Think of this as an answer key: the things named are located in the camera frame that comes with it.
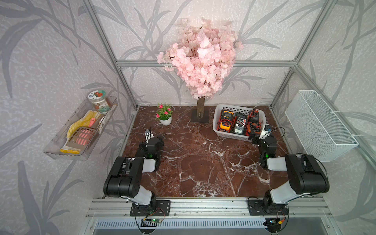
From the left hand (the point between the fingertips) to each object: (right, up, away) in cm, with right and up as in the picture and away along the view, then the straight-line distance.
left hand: (150, 137), depth 93 cm
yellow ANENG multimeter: (+49, +10, +1) cm, 50 cm away
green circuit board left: (+10, -38, -22) cm, 45 cm away
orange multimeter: (+67, +6, +1) cm, 67 cm away
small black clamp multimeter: (+68, +14, +3) cm, 69 cm away
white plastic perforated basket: (+75, +11, +6) cm, 76 cm away
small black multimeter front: (+58, +9, +1) cm, 59 cm away
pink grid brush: (-18, +4, -32) cm, 37 cm away
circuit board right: (+68, -41, -21) cm, 82 cm away
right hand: (+69, +5, -1) cm, 70 cm away
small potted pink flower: (+7, +15, +6) cm, 18 cm away
